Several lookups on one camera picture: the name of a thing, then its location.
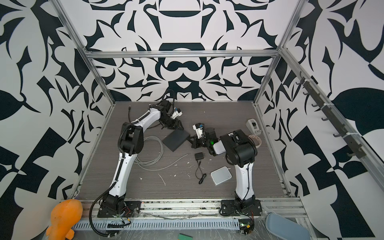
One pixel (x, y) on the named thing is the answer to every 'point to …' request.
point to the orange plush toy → (65, 216)
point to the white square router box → (221, 175)
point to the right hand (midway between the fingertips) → (189, 138)
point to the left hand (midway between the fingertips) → (182, 127)
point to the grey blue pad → (283, 229)
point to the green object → (184, 237)
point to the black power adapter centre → (198, 156)
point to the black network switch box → (175, 139)
